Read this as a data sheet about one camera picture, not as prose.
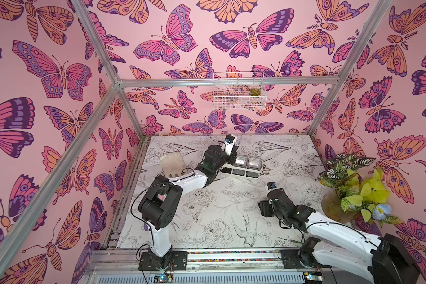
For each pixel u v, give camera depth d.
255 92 0.92
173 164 1.07
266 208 0.75
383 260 0.40
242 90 0.96
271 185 0.76
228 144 0.74
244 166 0.95
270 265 0.73
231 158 0.78
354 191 0.69
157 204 0.50
